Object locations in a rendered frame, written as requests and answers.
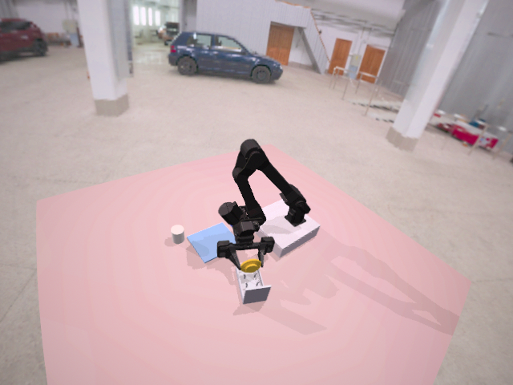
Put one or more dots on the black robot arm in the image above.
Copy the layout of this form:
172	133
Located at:
252	157

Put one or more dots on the yellow round plate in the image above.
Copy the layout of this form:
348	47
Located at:
250	266

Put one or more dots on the white cylinder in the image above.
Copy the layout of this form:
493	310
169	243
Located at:
177	233

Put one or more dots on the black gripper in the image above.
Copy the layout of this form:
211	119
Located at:
228	249

